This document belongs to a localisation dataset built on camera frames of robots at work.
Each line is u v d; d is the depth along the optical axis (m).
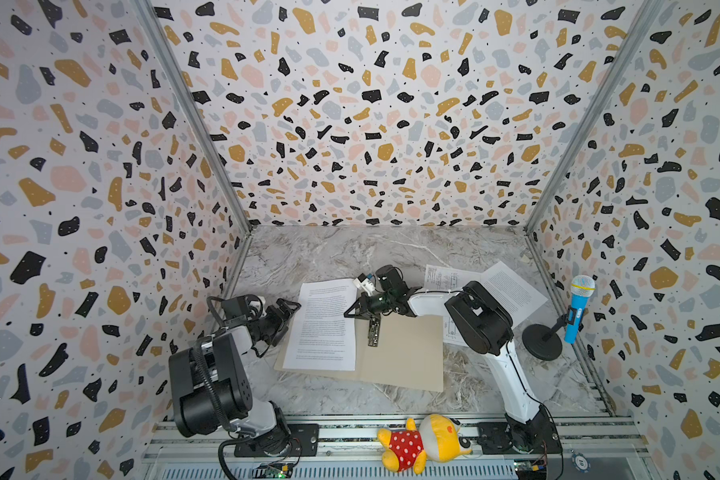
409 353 0.88
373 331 0.92
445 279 1.06
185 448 0.73
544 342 0.90
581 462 0.72
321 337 0.92
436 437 0.67
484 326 0.58
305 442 0.73
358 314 0.89
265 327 0.84
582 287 0.73
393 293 0.83
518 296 1.03
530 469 0.72
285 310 0.83
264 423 0.59
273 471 0.70
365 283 0.95
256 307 0.82
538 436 0.64
